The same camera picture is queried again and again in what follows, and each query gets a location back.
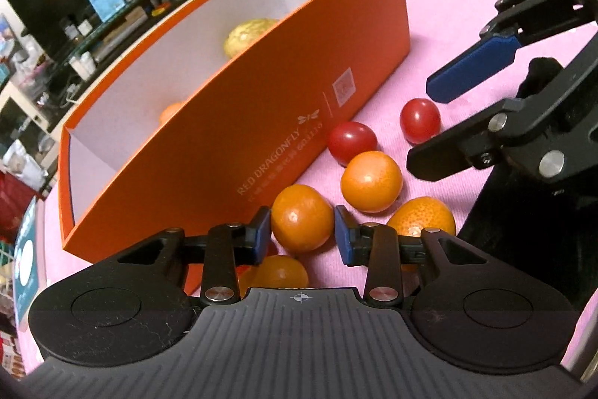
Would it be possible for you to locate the red cherry tomato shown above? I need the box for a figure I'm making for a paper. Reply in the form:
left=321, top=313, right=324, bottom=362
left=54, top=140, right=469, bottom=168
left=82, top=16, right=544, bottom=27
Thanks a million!
left=400, top=98, right=441, bottom=145
left=328, top=122, right=378, bottom=166

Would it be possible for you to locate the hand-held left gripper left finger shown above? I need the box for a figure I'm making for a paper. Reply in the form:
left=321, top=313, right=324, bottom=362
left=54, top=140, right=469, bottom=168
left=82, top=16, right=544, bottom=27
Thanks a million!
left=117, top=206, right=272, bottom=306

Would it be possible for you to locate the orange cardboard box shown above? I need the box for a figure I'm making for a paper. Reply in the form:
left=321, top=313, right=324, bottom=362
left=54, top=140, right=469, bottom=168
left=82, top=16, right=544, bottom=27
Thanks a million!
left=58, top=0, right=412, bottom=297

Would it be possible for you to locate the white glass-door cabinet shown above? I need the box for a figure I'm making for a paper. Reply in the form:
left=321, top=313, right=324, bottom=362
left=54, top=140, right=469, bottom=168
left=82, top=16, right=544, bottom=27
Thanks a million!
left=0, top=93, right=61, bottom=180

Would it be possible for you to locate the black cloth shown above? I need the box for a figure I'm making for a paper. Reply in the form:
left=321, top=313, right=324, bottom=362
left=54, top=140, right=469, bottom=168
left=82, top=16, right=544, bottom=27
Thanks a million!
left=457, top=57, right=598, bottom=316

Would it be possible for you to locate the teal tissue pack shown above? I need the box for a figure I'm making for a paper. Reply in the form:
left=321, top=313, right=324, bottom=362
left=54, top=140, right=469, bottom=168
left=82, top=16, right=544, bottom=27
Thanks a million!
left=13, top=193, right=47, bottom=329

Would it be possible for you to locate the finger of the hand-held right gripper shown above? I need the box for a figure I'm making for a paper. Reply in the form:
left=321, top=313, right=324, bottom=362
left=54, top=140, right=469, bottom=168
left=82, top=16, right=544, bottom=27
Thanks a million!
left=406, top=53, right=598, bottom=189
left=426, top=0, right=598, bottom=104

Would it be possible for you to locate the red bag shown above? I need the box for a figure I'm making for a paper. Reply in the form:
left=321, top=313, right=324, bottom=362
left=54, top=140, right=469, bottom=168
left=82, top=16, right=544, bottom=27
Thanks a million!
left=0, top=172, right=43, bottom=241

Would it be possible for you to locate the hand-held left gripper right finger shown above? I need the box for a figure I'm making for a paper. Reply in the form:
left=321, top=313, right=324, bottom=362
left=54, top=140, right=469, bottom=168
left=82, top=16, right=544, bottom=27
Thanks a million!
left=335, top=205, right=491, bottom=309

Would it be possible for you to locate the small tangerine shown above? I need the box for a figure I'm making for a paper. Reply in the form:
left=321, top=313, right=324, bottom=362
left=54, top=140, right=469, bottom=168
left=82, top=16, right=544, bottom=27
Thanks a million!
left=271, top=184, right=336, bottom=253
left=238, top=254, right=310, bottom=290
left=340, top=150, right=403, bottom=214
left=387, top=196, right=457, bottom=273

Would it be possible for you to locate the large orange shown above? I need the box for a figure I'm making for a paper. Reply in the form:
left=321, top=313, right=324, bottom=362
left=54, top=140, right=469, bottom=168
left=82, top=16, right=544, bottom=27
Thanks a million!
left=159, top=101, right=185, bottom=125

